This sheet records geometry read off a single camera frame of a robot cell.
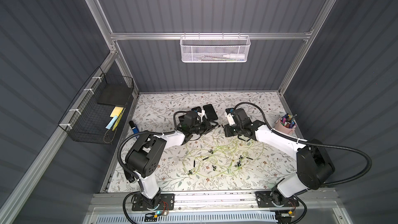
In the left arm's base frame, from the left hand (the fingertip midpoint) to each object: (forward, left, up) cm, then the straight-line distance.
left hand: (220, 127), depth 85 cm
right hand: (0, -4, -3) cm, 4 cm away
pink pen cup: (+2, -38, 0) cm, 38 cm away
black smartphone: (+21, +5, -14) cm, 25 cm away
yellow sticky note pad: (+1, +53, +13) cm, 55 cm away
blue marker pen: (+7, +54, -9) cm, 55 cm away
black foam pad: (+12, +57, +14) cm, 60 cm away
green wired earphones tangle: (-11, -4, -14) cm, 18 cm away
